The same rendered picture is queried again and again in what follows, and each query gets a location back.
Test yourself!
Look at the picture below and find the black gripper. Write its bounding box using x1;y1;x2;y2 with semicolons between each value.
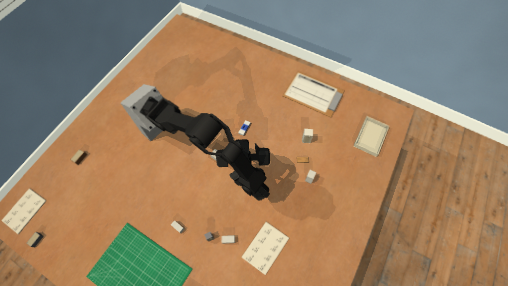
216;143;270;167

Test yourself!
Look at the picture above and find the green cutting mat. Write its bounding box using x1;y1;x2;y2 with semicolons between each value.
86;223;192;286

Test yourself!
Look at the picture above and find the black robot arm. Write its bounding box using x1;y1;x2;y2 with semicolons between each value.
140;97;270;201

